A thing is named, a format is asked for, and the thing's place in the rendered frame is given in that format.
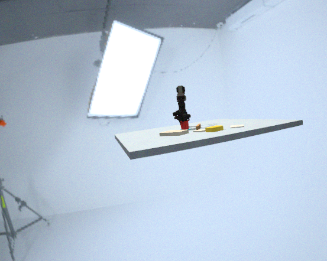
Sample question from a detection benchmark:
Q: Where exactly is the yellow flat block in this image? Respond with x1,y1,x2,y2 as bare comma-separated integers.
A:
205,125,224,132

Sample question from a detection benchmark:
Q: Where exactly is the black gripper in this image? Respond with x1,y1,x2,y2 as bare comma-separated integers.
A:
174,108,191,122

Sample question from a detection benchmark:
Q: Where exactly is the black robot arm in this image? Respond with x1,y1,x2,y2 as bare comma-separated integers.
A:
173,86,186,116

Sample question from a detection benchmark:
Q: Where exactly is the red cup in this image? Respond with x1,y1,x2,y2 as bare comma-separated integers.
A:
180,120,189,130

